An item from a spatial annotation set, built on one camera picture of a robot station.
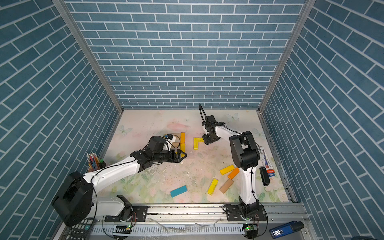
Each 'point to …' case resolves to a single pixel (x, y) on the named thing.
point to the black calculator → (80, 231)
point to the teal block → (177, 191)
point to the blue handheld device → (283, 230)
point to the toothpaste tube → (270, 170)
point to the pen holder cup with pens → (93, 161)
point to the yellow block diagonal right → (227, 169)
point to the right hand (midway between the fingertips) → (209, 140)
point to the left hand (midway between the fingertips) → (185, 156)
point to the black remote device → (264, 175)
